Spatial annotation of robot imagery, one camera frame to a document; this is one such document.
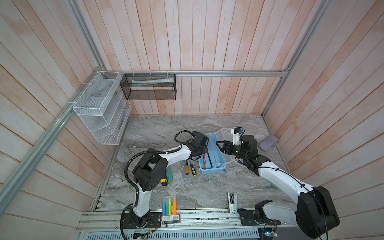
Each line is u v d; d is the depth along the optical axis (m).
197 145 0.73
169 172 0.90
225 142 0.74
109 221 0.75
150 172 0.51
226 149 0.73
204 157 0.93
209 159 0.95
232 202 0.78
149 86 0.90
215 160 0.88
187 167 0.91
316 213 0.41
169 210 0.75
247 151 0.64
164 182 0.84
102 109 0.67
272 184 0.54
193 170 0.89
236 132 0.75
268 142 1.01
